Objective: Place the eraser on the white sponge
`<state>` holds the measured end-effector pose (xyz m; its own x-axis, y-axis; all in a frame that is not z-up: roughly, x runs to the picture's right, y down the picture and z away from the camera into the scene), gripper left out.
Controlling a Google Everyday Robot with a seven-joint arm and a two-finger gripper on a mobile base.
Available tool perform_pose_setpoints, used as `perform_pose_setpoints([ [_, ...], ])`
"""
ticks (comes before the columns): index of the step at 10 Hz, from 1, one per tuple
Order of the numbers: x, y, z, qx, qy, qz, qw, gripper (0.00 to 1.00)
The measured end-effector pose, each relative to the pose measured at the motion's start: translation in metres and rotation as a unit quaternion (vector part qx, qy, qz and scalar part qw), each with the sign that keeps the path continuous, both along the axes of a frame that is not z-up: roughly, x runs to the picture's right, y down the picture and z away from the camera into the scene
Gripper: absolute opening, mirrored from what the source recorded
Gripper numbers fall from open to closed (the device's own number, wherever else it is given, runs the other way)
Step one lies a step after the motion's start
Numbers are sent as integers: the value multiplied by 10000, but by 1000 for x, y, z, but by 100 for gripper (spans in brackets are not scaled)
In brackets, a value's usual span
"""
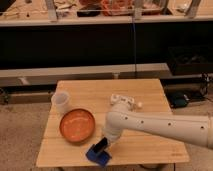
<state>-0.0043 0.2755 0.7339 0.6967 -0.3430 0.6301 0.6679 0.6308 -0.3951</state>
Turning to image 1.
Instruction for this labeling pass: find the black storage bin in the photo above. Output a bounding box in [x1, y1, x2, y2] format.
[167, 45, 213, 75]

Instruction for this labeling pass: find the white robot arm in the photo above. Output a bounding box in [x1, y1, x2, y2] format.
[95, 102, 213, 153]

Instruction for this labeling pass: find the long workbench shelf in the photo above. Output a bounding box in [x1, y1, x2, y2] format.
[0, 0, 213, 27]

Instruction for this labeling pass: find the orange round plate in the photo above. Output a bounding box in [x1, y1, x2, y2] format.
[59, 108, 95, 143]

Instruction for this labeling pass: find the blue vertical cable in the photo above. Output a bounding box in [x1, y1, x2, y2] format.
[131, 14, 138, 80]

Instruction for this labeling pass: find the translucent plastic cup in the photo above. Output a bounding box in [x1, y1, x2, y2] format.
[51, 91, 70, 115]

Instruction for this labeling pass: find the small wooden table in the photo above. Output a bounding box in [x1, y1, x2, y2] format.
[35, 78, 191, 169]

